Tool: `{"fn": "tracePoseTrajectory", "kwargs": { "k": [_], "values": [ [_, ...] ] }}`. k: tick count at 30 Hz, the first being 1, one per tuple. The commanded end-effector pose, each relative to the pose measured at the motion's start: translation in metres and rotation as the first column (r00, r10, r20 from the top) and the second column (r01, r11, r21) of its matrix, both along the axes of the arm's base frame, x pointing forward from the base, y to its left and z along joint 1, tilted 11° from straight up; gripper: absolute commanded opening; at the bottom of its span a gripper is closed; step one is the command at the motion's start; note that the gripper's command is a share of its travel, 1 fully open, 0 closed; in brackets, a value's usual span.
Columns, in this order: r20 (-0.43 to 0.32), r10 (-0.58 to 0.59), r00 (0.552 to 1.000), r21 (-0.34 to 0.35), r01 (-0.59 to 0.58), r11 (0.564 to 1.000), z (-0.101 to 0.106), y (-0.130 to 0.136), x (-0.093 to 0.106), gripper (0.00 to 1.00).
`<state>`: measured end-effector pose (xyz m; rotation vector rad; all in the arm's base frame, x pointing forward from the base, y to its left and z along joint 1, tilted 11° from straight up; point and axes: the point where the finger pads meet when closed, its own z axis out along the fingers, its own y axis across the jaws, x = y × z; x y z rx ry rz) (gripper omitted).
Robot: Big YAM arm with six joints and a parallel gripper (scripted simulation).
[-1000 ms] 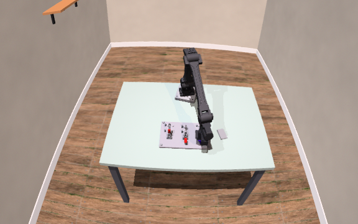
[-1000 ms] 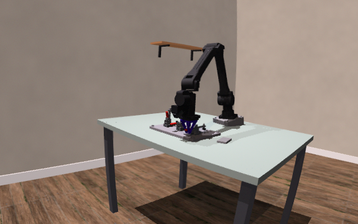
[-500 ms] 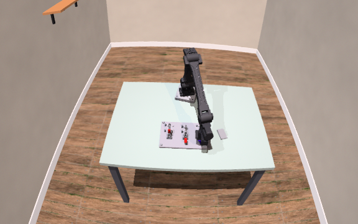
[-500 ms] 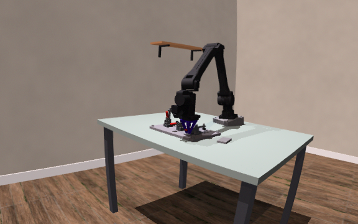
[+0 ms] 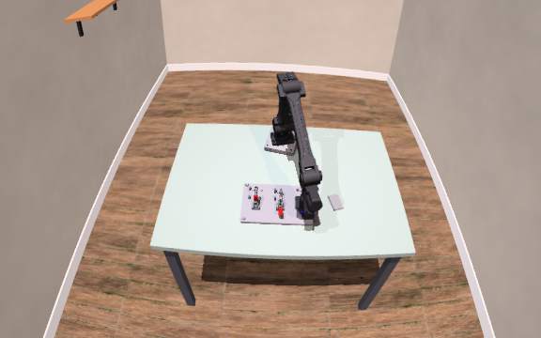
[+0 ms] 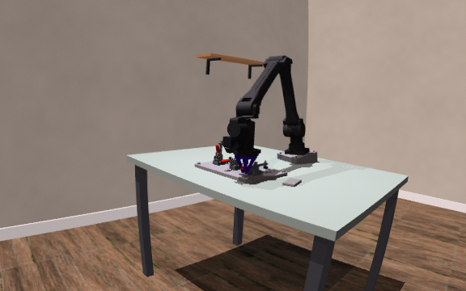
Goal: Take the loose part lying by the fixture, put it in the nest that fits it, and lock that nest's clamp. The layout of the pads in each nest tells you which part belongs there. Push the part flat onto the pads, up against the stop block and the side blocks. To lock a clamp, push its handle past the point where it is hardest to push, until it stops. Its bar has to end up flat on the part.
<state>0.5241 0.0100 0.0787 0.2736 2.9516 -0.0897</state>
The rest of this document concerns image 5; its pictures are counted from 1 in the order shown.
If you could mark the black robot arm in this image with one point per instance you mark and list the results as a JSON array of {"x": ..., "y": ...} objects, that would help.
[{"x": 291, "y": 103}]

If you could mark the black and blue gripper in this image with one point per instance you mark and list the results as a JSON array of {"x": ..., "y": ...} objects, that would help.
[{"x": 297, "y": 205}]

